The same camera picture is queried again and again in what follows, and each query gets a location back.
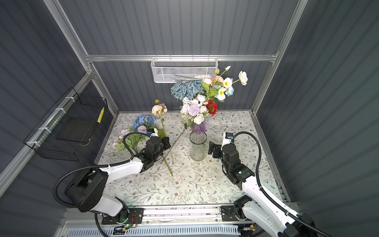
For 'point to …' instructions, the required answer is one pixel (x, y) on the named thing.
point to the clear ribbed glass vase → (198, 139)
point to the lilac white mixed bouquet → (194, 110)
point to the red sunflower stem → (212, 107)
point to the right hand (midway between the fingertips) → (219, 143)
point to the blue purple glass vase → (202, 126)
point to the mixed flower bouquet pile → (143, 123)
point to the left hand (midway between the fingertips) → (170, 137)
